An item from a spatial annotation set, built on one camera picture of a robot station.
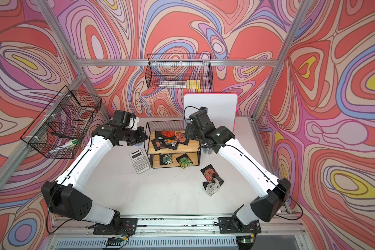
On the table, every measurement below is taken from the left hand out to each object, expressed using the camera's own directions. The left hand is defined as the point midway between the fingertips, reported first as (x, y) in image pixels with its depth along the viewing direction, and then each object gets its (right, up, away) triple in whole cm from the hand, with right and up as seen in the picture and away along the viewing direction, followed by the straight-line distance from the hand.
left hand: (149, 136), depth 79 cm
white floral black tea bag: (+33, -28, +5) cm, 44 cm away
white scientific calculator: (-11, -16, +16) cm, 25 cm away
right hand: (+22, +1, -5) cm, 22 cm away
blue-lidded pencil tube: (+33, -10, +18) cm, 38 cm away
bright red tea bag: (+9, +1, +8) cm, 12 cm away
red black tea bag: (+32, -22, +12) cm, 40 cm away
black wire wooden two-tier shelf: (+22, -6, +3) cm, 23 cm away
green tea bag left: (+6, -15, +16) cm, 23 cm away
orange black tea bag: (+10, -4, +3) cm, 12 cm away
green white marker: (-35, -3, -8) cm, 36 cm away
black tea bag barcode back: (+3, +1, +8) cm, 8 cm away
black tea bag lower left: (+4, -4, +5) cm, 7 cm away
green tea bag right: (+18, -16, +14) cm, 28 cm away
